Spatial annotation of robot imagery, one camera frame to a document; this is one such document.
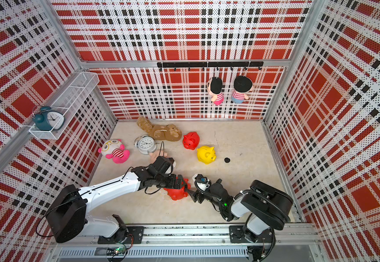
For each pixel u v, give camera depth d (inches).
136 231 29.6
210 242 28.8
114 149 37.9
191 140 38.8
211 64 34.8
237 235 28.3
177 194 31.3
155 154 36.4
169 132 39.9
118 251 27.4
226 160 39.0
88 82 34.0
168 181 28.8
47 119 24.3
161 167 25.9
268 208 17.6
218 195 24.8
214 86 37.1
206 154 36.2
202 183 27.0
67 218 16.0
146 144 40.1
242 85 36.8
